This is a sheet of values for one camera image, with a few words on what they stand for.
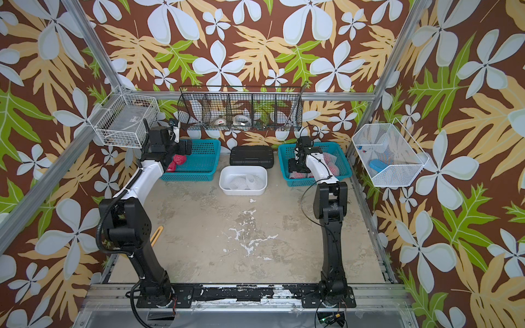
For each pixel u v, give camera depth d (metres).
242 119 0.99
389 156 0.83
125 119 0.86
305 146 0.85
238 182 0.96
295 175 1.01
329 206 0.63
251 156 1.13
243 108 0.97
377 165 0.81
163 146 0.70
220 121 0.96
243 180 1.01
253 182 0.95
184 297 0.74
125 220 0.50
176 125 0.80
